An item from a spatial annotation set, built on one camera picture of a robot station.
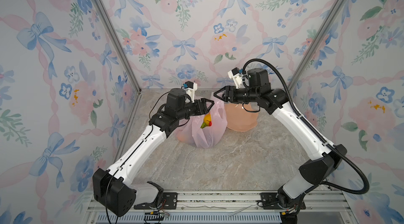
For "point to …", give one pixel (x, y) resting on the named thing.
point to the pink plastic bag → (189, 131)
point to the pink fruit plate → (240, 119)
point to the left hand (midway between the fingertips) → (210, 102)
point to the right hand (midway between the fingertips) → (218, 94)
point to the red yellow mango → (208, 121)
